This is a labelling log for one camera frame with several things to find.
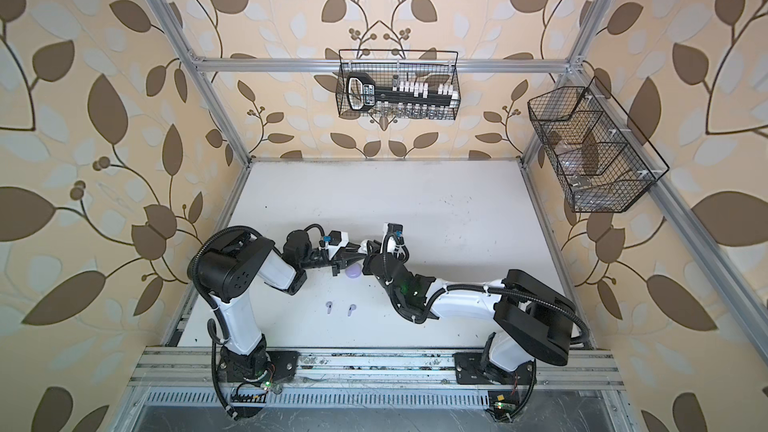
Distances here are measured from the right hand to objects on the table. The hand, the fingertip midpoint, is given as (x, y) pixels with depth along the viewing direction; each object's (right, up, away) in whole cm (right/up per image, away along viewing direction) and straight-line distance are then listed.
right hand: (368, 246), depth 81 cm
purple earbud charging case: (-5, -8, +7) cm, 12 cm away
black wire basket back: (+17, +39, +8) cm, 43 cm away
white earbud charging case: (-2, -1, +3) cm, 4 cm away
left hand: (-1, -2, +5) cm, 5 cm away
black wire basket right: (+60, +20, -7) cm, 64 cm away
